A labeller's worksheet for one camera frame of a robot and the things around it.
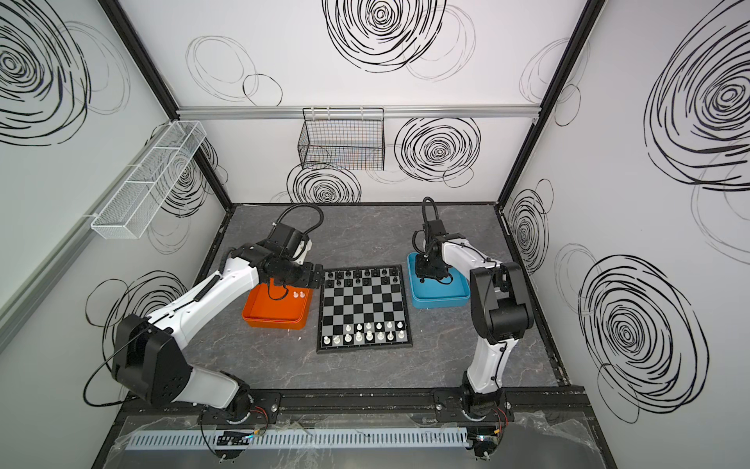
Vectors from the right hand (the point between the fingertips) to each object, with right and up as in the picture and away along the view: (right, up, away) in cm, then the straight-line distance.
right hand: (420, 272), depth 96 cm
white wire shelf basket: (-76, +19, -23) cm, 82 cm away
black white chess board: (-18, -11, -5) cm, 22 cm away
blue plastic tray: (+3, -6, -6) cm, 9 cm away
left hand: (-33, 0, -12) cm, 35 cm away
